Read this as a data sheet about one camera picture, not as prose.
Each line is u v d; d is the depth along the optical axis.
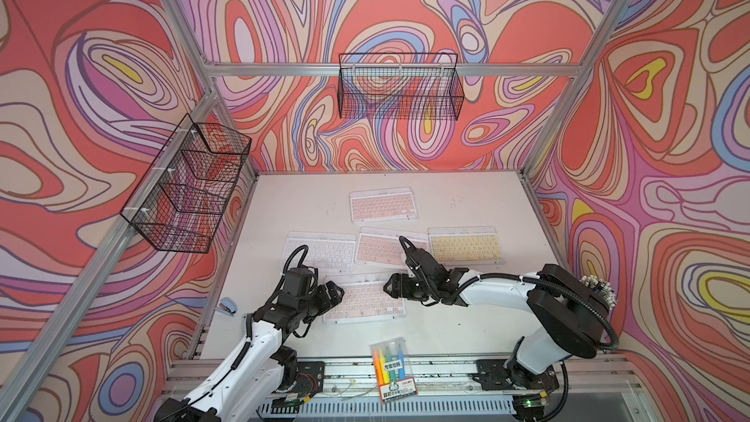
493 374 0.74
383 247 0.98
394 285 0.78
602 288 0.72
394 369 0.74
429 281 0.68
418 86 0.96
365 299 0.86
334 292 0.77
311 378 0.73
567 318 0.46
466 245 0.98
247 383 0.49
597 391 0.72
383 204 1.08
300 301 0.65
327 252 0.96
